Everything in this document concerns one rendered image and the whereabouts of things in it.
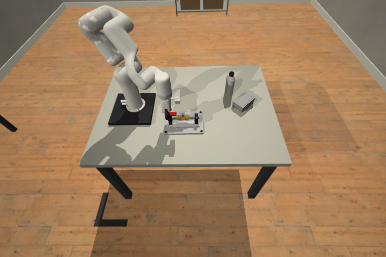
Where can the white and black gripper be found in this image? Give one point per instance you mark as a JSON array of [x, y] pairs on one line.
[[166, 108]]

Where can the grey bottle with black cap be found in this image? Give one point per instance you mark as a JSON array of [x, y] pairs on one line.
[[230, 81]]

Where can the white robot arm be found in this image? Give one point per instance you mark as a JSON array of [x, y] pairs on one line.
[[115, 45]]

